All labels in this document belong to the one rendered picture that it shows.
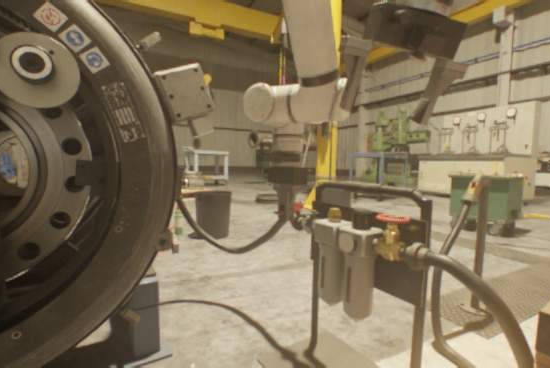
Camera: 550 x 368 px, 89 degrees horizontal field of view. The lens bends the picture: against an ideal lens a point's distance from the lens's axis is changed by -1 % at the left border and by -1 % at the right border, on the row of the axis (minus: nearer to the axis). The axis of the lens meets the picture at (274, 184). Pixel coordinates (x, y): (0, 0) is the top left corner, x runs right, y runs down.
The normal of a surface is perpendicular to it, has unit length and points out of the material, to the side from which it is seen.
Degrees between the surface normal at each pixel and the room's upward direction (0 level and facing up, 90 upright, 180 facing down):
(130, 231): 90
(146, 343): 90
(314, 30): 120
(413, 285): 90
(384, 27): 113
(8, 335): 90
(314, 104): 124
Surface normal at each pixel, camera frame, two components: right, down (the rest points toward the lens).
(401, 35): 0.09, 0.47
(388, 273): -0.83, 0.02
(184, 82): 0.55, 0.07
